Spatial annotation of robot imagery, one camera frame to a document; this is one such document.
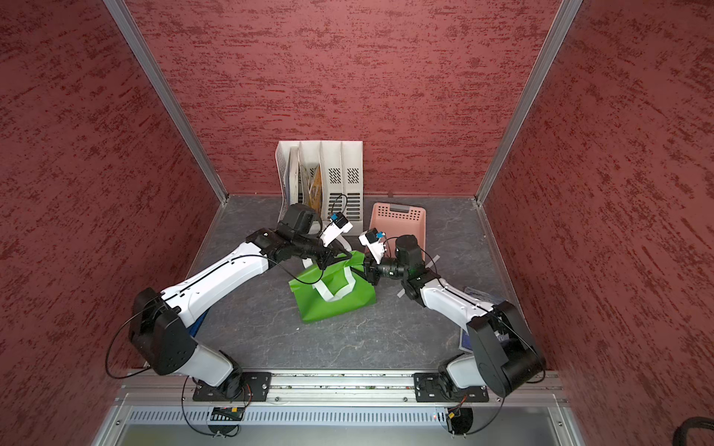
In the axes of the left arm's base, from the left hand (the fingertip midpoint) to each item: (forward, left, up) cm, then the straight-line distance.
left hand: (346, 259), depth 77 cm
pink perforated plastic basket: (+30, -18, -18) cm, 39 cm away
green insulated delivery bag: (-6, +3, -7) cm, 10 cm away
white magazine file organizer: (+47, +12, -10) cm, 50 cm away
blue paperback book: (-17, -35, -18) cm, 43 cm away
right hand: (-1, -1, -4) cm, 4 cm away
